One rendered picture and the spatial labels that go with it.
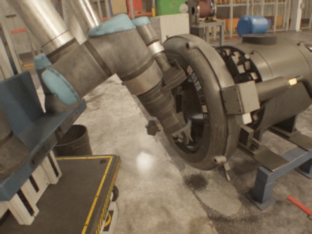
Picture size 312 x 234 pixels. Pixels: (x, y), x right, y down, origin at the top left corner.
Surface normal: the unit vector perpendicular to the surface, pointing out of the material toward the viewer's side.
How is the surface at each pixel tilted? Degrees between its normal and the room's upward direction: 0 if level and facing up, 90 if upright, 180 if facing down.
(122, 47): 90
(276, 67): 51
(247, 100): 67
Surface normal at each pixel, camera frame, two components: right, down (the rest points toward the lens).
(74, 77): 0.26, 0.24
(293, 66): 0.26, -0.21
